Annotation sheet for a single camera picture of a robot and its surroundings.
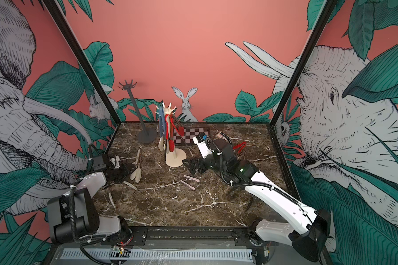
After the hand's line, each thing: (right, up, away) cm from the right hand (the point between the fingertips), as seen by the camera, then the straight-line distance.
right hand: (189, 154), depth 68 cm
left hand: (-34, -10, +23) cm, 42 cm away
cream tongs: (-43, -24, +17) cm, 52 cm away
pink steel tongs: (-2, -16, +25) cm, 30 cm away
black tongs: (+29, -28, +16) cm, 43 cm away
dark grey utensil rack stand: (-34, +9, +44) cm, 56 cm away
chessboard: (-4, +10, +43) cm, 44 cm away
